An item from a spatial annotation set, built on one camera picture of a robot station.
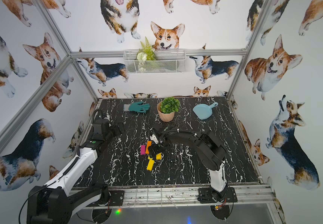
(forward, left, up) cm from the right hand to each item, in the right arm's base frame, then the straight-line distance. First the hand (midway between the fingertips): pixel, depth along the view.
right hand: (155, 153), depth 86 cm
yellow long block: (-1, -2, -2) cm, 3 cm away
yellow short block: (-6, +3, -3) cm, 7 cm away
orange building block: (+9, +5, -4) cm, 11 cm away
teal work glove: (+41, +19, -3) cm, 45 cm away
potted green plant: (+28, -7, +10) cm, 30 cm away
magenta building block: (+4, +9, -3) cm, 10 cm away
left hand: (+14, +22, +13) cm, 29 cm away
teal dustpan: (+37, -36, -6) cm, 52 cm away
